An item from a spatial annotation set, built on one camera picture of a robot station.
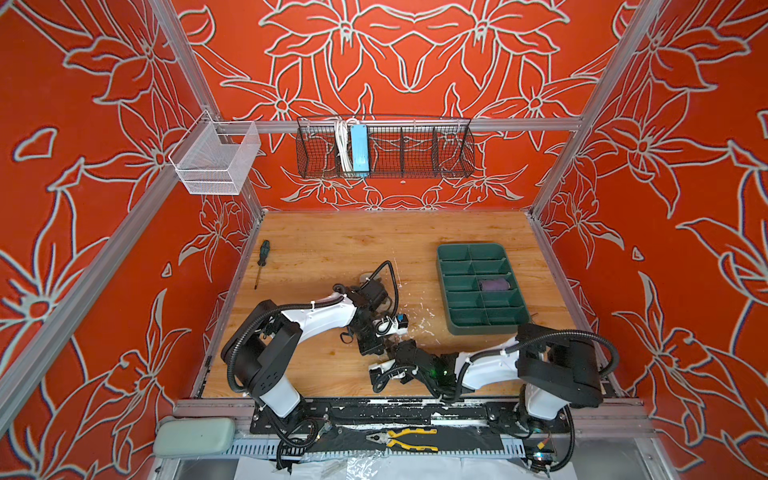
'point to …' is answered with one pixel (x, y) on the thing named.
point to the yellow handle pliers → (389, 438)
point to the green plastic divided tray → (470, 310)
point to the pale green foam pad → (193, 436)
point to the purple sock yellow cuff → (494, 285)
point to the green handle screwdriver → (264, 252)
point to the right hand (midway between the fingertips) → (385, 345)
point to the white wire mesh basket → (213, 158)
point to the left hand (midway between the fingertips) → (380, 346)
